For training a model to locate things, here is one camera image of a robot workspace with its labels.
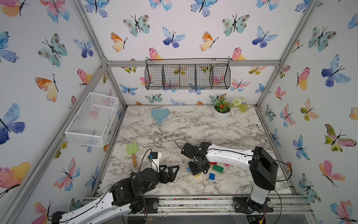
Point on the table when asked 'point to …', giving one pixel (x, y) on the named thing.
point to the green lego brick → (217, 169)
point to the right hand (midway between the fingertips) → (195, 170)
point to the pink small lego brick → (226, 164)
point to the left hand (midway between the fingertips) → (174, 168)
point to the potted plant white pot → (221, 116)
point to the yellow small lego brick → (198, 175)
